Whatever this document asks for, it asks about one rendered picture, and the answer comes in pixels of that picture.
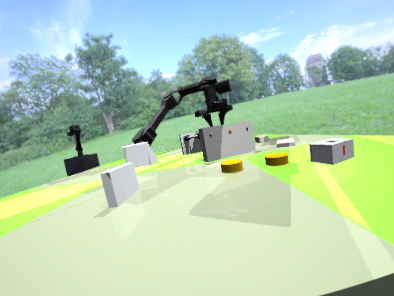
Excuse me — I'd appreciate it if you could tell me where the yellow short cylinder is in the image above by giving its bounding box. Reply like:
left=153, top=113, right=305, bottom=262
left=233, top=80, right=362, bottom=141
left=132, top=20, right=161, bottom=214
left=265, top=153, right=289, bottom=166
left=221, top=159, right=243, bottom=173

